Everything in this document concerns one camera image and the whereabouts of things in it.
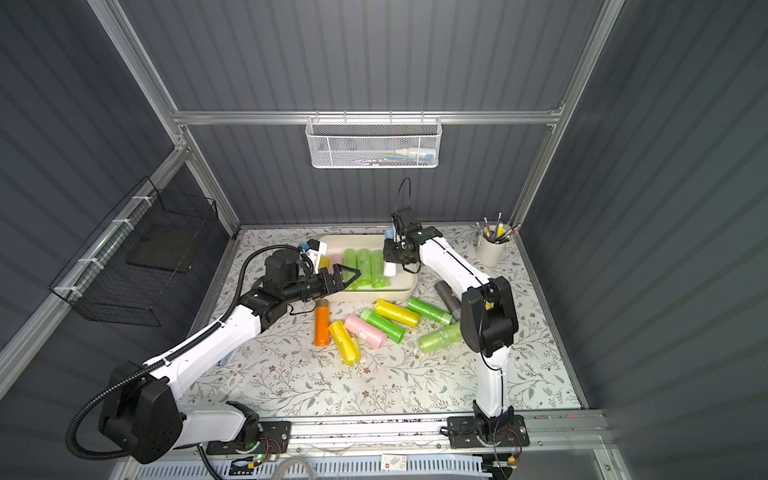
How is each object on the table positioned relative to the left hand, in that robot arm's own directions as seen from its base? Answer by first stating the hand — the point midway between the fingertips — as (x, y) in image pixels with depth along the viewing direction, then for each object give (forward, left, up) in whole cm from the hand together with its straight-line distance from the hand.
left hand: (356, 280), depth 76 cm
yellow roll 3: (+1, -13, -20) cm, 24 cm away
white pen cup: (+24, -44, -13) cm, 52 cm away
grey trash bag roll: (+7, -29, -21) cm, 36 cm away
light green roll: (+23, +5, -20) cm, 31 cm away
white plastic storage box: (+14, -13, -23) cm, 30 cm away
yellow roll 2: (-10, +4, -20) cm, 22 cm away
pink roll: (-4, -1, -21) cm, 21 cm away
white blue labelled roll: (+11, -8, -9) cm, 17 cm away
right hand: (+16, -9, -8) cm, 21 cm away
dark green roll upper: (+3, -21, -21) cm, 30 cm away
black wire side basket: (+1, +55, +5) cm, 55 cm away
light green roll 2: (-7, -24, -20) cm, 32 cm away
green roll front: (+14, -5, -19) cm, 24 cm away
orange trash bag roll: (0, +13, -22) cm, 26 cm away
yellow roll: (+2, +7, +6) cm, 10 cm away
